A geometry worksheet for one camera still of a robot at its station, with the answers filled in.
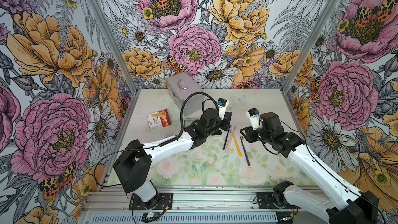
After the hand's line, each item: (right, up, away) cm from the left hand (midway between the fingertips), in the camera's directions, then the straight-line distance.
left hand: (229, 117), depth 79 cm
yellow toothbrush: (+7, -17, +15) cm, 24 cm away
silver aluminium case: (-28, +18, +24) cm, 41 cm away
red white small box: (-42, -3, +21) cm, 47 cm away
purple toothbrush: (+11, -24, +8) cm, 28 cm away
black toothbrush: (+1, -14, +17) cm, 22 cm away
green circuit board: (-38, -46, -6) cm, 60 cm away
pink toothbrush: (+4, -12, +20) cm, 23 cm away
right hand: (+7, -8, -1) cm, 11 cm away
